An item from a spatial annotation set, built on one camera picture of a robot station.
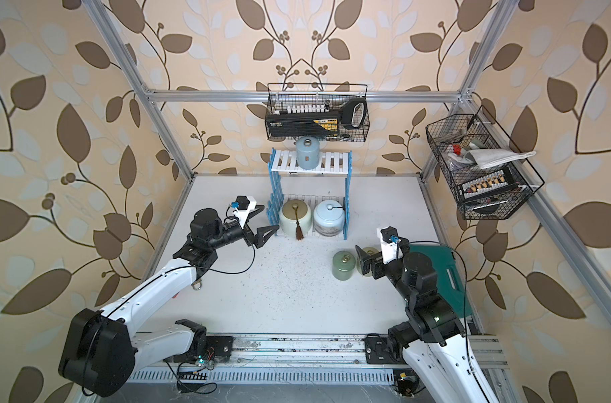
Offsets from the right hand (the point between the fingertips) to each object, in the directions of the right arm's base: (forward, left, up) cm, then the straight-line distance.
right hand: (373, 240), depth 71 cm
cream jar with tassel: (+18, +24, -12) cm, 32 cm away
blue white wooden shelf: (+30, +27, +4) cm, 41 cm away
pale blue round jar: (+17, +11, -12) cm, 24 cm away
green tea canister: (0, +8, -15) cm, 17 cm away
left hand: (+9, +30, +2) cm, 32 cm away
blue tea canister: (+28, +18, +10) cm, 35 cm away
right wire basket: (+33, -31, +10) cm, 46 cm away
